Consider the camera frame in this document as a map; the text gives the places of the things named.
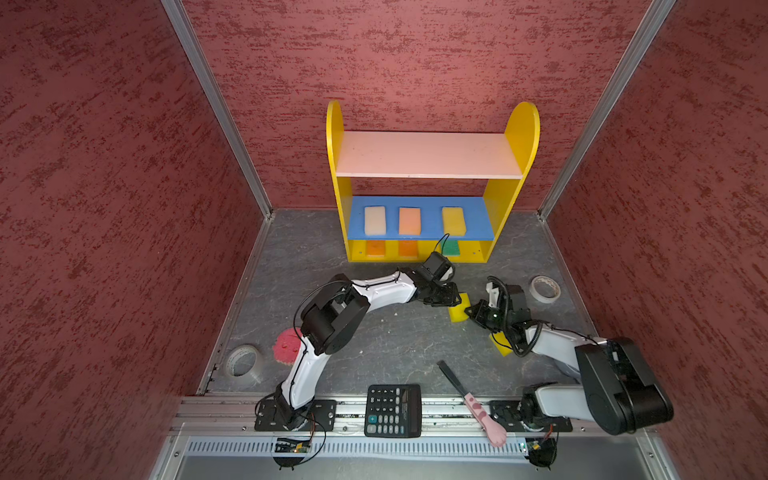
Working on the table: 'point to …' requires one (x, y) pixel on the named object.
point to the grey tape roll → (248, 378)
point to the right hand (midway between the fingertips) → (462, 314)
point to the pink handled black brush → (493, 431)
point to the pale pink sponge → (375, 220)
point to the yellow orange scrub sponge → (376, 248)
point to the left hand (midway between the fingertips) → (456, 305)
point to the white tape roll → (541, 298)
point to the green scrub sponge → (451, 248)
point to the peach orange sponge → (410, 221)
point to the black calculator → (393, 411)
